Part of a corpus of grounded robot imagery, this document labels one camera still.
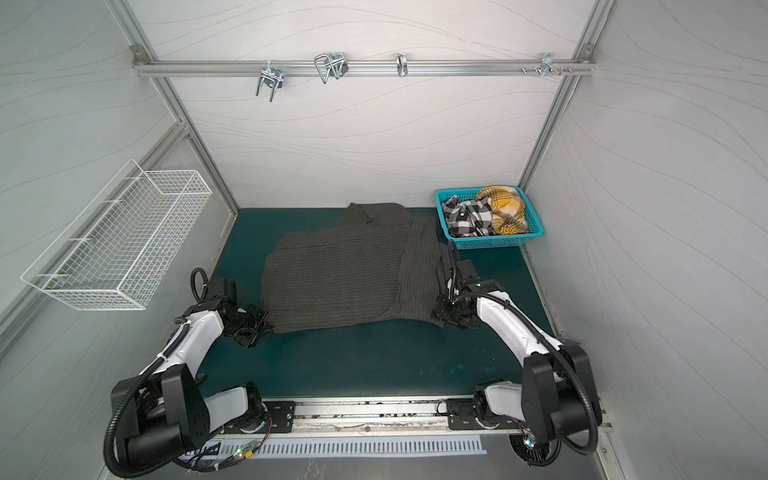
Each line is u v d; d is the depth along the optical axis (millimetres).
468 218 1045
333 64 765
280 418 737
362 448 702
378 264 1034
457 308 717
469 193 1148
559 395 410
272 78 797
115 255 674
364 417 748
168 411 405
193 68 782
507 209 1045
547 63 764
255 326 748
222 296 688
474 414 732
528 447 725
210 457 665
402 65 782
